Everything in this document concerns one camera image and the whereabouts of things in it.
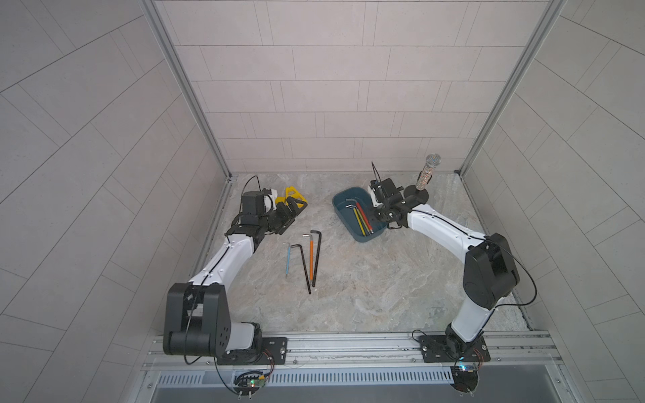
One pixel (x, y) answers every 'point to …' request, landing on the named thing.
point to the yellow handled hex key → (358, 219)
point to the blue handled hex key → (288, 259)
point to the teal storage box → (358, 212)
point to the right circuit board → (465, 379)
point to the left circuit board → (249, 383)
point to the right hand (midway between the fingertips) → (368, 212)
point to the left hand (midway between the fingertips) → (304, 208)
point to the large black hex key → (317, 256)
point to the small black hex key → (303, 266)
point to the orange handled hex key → (312, 257)
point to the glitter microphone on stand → (424, 177)
